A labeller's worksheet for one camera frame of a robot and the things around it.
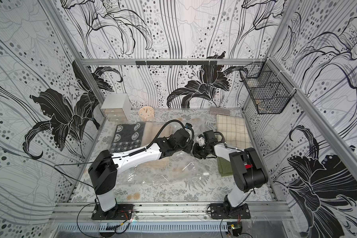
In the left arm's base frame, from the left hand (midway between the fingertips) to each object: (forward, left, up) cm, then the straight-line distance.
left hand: (191, 144), depth 85 cm
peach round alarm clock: (+33, +34, -11) cm, 49 cm away
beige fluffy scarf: (+15, +27, -8) cm, 32 cm away
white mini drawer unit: (+29, +53, -1) cm, 61 cm away
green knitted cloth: (-10, -20, -7) cm, 23 cm away
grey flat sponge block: (+36, -20, -9) cm, 43 cm away
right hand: (0, -1, -9) cm, 9 cm away
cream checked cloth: (+15, -30, -7) cm, 34 cm away
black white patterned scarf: (+10, +43, -10) cm, 45 cm away
